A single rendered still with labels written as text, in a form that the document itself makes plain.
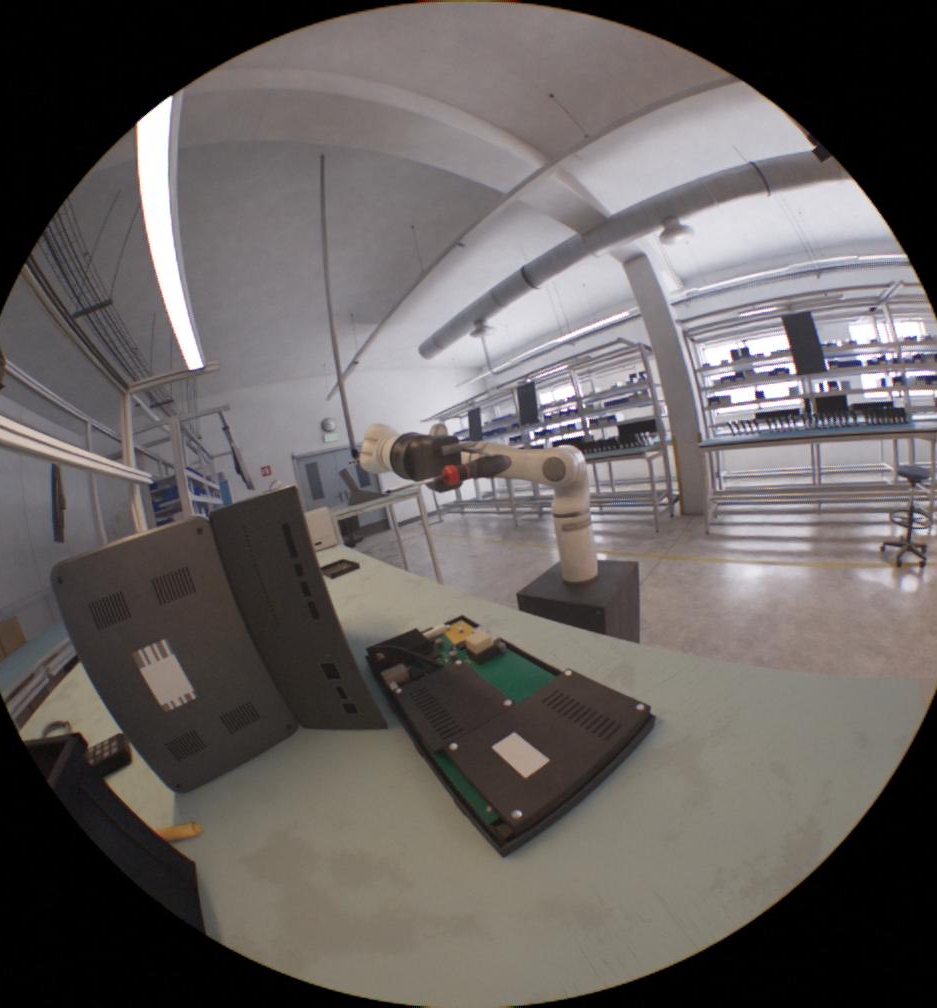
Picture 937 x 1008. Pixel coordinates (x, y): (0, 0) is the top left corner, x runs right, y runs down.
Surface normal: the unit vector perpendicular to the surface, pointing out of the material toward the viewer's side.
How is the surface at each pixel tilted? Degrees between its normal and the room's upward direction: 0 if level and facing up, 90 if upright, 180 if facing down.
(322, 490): 90
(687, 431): 90
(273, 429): 90
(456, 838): 0
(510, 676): 0
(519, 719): 0
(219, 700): 90
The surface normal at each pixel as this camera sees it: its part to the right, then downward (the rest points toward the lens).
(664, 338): -0.78, 0.25
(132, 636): 0.78, -0.09
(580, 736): -0.22, -0.97
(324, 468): 0.59, -0.02
